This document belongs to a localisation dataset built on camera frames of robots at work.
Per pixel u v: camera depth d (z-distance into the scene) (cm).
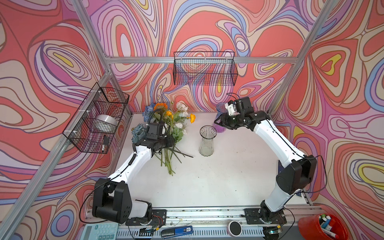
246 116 60
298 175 44
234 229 67
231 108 74
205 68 97
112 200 41
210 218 74
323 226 65
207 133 87
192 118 104
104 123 70
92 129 73
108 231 69
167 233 65
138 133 89
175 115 102
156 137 65
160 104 101
